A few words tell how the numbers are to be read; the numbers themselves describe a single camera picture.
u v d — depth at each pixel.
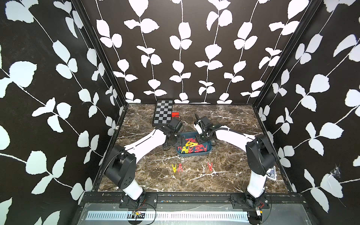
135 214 0.71
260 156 0.49
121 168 0.44
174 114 1.11
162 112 1.11
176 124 0.69
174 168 0.85
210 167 0.86
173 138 0.66
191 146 0.95
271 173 0.84
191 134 0.99
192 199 0.76
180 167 0.86
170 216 0.70
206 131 0.73
